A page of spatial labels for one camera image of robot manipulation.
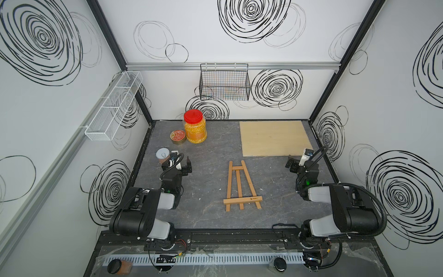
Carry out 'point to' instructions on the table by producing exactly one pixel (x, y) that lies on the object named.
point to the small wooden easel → (240, 199)
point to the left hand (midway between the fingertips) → (177, 157)
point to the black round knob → (280, 264)
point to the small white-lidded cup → (162, 154)
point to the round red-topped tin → (177, 136)
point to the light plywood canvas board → (264, 138)
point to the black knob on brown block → (120, 267)
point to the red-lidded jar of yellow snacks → (195, 126)
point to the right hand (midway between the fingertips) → (300, 157)
